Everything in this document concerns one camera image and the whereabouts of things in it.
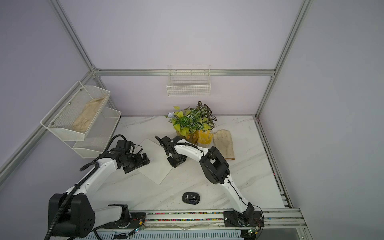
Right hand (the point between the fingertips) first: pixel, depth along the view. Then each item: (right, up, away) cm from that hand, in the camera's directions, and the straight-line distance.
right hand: (180, 164), depth 93 cm
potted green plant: (+5, +26, -9) cm, 28 cm away
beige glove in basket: (-48, +25, -18) cm, 58 cm away
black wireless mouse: (+8, -14, -15) cm, 22 cm away
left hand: (-21, +1, -8) cm, 22 cm away
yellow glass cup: (+17, +16, +14) cm, 27 cm away
